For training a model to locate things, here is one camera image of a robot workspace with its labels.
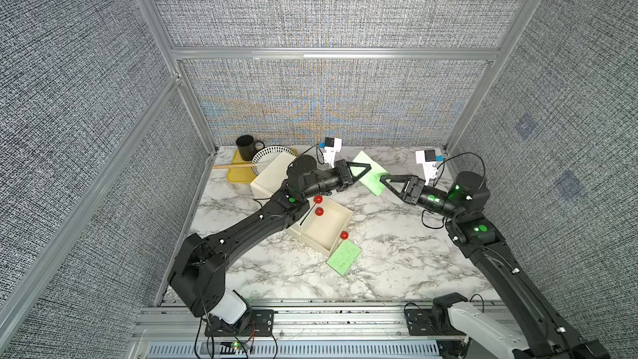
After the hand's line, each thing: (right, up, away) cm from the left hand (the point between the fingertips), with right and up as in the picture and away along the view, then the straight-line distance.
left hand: (377, 168), depth 64 cm
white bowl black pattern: (-39, +6, +50) cm, 64 cm away
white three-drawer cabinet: (-29, -2, +12) cm, 32 cm away
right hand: (+2, -2, -1) cm, 3 cm away
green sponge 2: (-7, -31, +20) cm, 38 cm away
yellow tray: (-48, -2, +45) cm, 66 cm away
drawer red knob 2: (-6, -23, +24) cm, 34 cm away
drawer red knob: (-15, -15, +21) cm, 30 cm away
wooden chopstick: (-52, +2, +43) cm, 67 cm away
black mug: (-47, +10, +49) cm, 68 cm away
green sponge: (-1, -3, +1) cm, 3 cm away
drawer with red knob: (-15, -10, +16) cm, 24 cm away
